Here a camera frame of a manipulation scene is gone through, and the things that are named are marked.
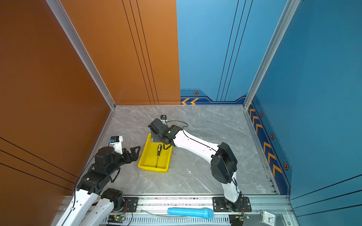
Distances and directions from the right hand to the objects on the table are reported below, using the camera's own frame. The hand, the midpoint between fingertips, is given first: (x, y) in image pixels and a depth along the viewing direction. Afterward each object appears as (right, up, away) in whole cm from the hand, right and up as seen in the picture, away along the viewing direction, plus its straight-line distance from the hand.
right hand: (157, 136), depth 83 cm
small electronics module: (+43, -41, -13) cm, 60 cm away
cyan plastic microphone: (+25, -36, -15) cm, 46 cm away
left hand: (-12, -5, -6) cm, 15 cm away
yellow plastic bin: (-8, -17, +7) cm, 20 cm away
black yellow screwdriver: (-1, -10, +9) cm, 14 cm away
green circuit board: (-19, -40, -12) cm, 46 cm away
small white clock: (+57, -39, -15) cm, 70 cm away
